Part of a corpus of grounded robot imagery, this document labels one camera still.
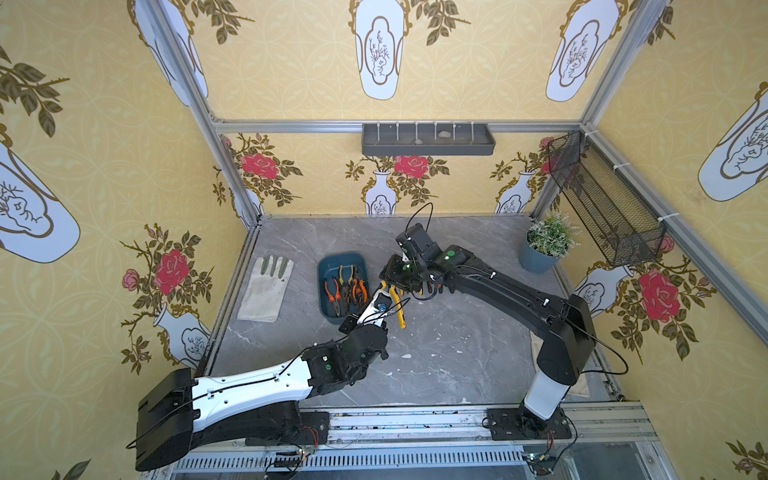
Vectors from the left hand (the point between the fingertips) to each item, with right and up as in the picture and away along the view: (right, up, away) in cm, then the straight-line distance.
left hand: (373, 304), depth 77 cm
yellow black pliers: (+6, +2, +1) cm, 6 cm away
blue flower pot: (+52, +10, +23) cm, 58 cm away
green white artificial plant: (+56, +19, +18) cm, 62 cm away
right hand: (+1, +5, +3) cm, 6 cm away
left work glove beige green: (-37, +1, +22) cm, 43 cm away
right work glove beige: (+55, -23, +3) cm, 59 cm away
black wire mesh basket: (+70, +20, +7) cm, 74 cm away
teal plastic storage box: (-11, +2, +24) cm, 26 cm away
